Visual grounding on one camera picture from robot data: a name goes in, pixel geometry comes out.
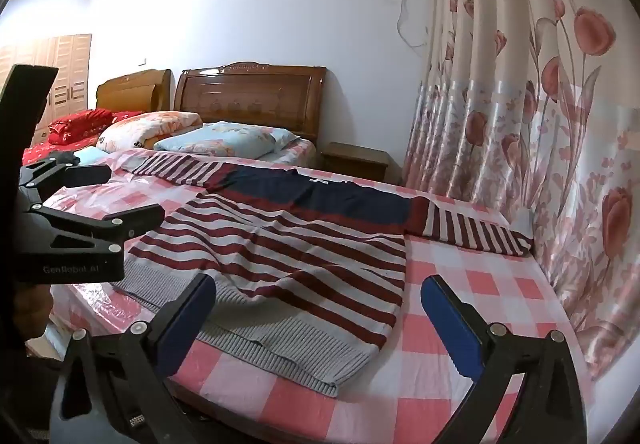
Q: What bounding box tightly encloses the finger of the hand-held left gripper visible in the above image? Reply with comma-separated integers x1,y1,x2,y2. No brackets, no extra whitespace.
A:
24,203,166,256
19,150,112,191

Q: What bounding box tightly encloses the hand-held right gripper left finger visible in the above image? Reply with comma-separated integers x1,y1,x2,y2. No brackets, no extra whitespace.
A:
65,273,217,420

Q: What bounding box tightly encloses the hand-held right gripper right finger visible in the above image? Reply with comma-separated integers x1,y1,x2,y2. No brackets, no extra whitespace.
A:
421,274,590,444

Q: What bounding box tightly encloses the red white striped sweater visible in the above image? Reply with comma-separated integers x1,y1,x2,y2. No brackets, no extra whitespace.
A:
114,153,533,399

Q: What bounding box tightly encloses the red bedsheet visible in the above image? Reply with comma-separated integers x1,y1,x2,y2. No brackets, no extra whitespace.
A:
22,110,146,166

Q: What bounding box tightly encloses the red quilt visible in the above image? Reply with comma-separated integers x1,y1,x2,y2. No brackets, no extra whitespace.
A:
47,108,115,145

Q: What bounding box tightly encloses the wooden wardrobe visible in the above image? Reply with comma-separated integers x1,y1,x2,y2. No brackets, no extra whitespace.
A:
0,34,93,147

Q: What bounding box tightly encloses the pink checked bedsheet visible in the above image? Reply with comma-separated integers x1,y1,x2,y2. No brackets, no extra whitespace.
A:
30,149,596,444

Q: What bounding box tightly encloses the orange floral pillow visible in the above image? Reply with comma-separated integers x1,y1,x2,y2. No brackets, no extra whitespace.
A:
96,111,203,154

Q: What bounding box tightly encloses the small wooden headboard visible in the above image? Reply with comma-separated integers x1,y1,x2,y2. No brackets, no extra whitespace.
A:
95,69,173,114

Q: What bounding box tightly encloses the light blue floral quilt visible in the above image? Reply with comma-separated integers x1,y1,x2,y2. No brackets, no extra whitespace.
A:
152,120,300,160

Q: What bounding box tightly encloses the large wooden headboard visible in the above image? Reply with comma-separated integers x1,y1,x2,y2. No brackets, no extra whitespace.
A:
172,65,327,142

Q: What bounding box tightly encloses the wooden nightstand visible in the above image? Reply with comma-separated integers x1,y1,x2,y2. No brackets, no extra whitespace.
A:
320,142,391,183

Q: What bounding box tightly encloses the floral curtain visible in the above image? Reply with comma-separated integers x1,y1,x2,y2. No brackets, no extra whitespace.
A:
402,0,640,382

